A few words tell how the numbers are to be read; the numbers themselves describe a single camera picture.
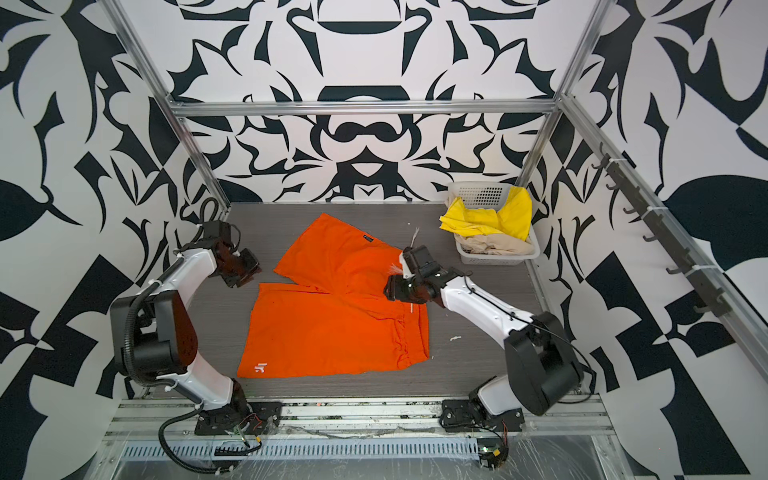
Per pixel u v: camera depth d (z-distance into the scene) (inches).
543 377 16.9
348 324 35.9
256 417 28.7
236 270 30.4
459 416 29.2
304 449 25.5
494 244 37.6
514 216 41.5
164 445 26.1
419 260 26.5
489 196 50.2
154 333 18.2
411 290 28.8
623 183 25.4
